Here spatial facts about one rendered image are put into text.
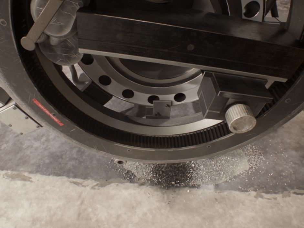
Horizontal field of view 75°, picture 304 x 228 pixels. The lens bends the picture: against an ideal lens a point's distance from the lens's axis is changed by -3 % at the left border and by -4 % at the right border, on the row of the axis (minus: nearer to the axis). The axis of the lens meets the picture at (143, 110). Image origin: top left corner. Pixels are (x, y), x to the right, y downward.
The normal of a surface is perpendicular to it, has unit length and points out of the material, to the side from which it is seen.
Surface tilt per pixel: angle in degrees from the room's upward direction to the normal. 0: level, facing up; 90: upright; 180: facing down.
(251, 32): 13
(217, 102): 90
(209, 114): 90
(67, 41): 90
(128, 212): 0
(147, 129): 40
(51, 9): 90
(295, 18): 99
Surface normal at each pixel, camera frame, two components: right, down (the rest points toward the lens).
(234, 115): -0.71, -0.51
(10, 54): -0.02, 0.70
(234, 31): 0.14, -0.71
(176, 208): -0.08, -0.72
